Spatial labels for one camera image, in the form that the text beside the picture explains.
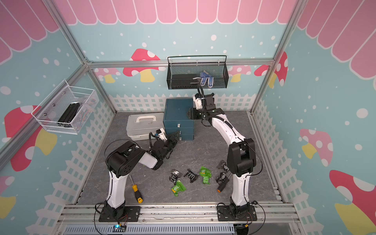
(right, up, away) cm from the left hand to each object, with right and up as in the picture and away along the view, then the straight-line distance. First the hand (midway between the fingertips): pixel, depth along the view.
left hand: (181, 132), depth 93 cm
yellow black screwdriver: (-23, -34, -14) cm, 43 cm away
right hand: (+5, +12, -3) cm, 14 cm away
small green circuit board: (-30, -47, -20) cm, 59 cm away
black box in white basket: (-53, +10, -23) cm, 58 cm away
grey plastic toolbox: (-29, +4, +3) cm, 29 cm away
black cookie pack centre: (+6, -25, -8) cm, 27 cm away
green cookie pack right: (+15, -24, -7) cm, 29 cm away
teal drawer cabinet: (-3, +9, -4) cm, 10 cm away
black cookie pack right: (+24, -26, -9) cm, 36 cm away
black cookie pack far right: (+26, -20, -2) cm, 33 cm away
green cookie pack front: (-1, -30, -12) cm, 33 cm away
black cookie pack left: (-4, -25, -6) cm, 26 cm away
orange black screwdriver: (+24, -29, -10) cm, 39 cm away
